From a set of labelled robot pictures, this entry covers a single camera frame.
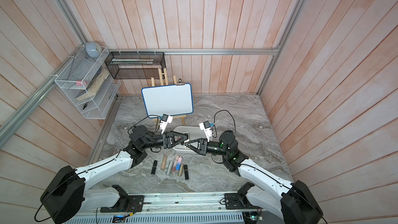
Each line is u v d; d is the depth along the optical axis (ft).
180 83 2.91
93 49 2.68
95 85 2.63
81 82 2.25
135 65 3.41
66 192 1.33
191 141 2.20
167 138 2.04
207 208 2.39
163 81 2.89
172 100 3.02
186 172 2.69
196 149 2.16
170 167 2.74
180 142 2.28
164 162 2.82
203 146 2.05
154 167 2.75
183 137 2.14
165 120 2.17
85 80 2.31
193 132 2.23
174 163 2.80
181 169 2.74
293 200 1.33
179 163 2.81
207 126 2.20
